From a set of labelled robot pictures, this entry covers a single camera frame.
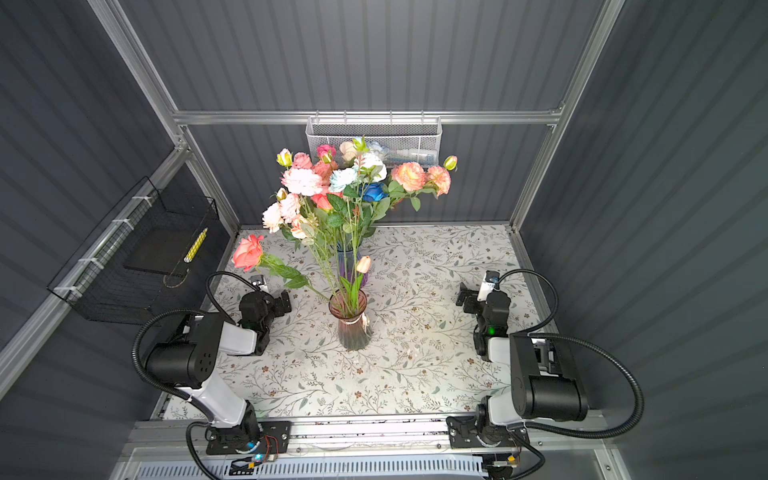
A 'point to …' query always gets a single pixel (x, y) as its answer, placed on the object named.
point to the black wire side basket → (153, 258)
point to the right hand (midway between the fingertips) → (482, 287)
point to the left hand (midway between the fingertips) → (269, 294)
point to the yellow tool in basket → (196, 244)
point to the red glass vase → (348, 306)
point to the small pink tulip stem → (363, 267)
